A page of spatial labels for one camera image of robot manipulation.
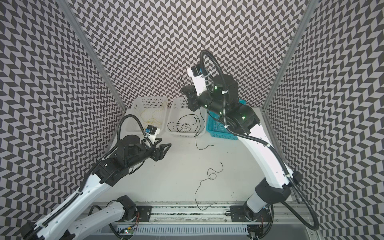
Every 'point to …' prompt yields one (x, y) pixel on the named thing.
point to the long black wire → (193, 114)
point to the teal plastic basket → (215, 125)
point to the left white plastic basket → (150, 110)
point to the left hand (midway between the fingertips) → (166, 141)
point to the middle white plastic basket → (182, 122)
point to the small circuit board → (129, 231)
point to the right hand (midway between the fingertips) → (186, 86)
